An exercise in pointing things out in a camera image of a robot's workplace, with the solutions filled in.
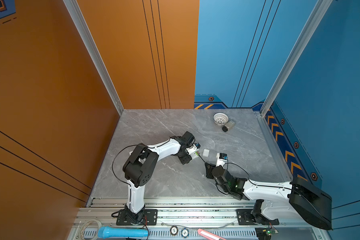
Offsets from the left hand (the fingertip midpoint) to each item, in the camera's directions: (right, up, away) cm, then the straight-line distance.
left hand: (186, 156), depth 95 cm
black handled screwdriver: (+7, +2, 0) cm, 8 cm away
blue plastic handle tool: (-37, -28, -28) cm, 54 cm away
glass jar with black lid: (+32, +20, +13) cm, 40 cm away
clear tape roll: (-48, -27, -25) cm, 61 cm away
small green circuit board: (+40, -30, -25) cm, 56 cm away
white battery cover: (+13, +2, +2) cm, 14 cm away
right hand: (+10, -3, -10) cm, 15 cm away
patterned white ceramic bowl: (+26, +25, +18) cm, 41 cm away
